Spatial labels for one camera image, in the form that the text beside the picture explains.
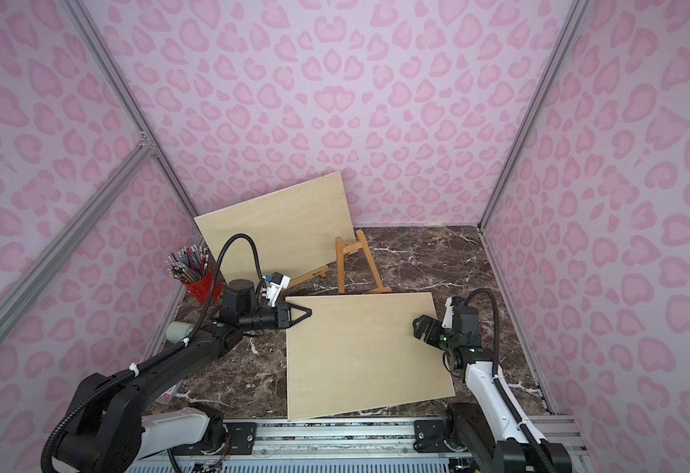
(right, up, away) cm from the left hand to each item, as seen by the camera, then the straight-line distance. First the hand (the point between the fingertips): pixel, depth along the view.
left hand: (310, 315), depth 79 cm
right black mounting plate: (+30, -29, -6) cm, 43 cm away
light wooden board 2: (-6, +24, +12) cm, 28 cm away
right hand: (+32, -4, +7) cm, 33 cm away
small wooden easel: (+9, +18, +7) cm, 21 cm away
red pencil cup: (-37, +5, +14) cm, 40 cm away
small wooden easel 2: (0, +10, +21) cm, 24 cm away
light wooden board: (+13, -9, -1) cm, 16 cm away
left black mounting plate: (-16, -29, -6) cm, 34 cm away
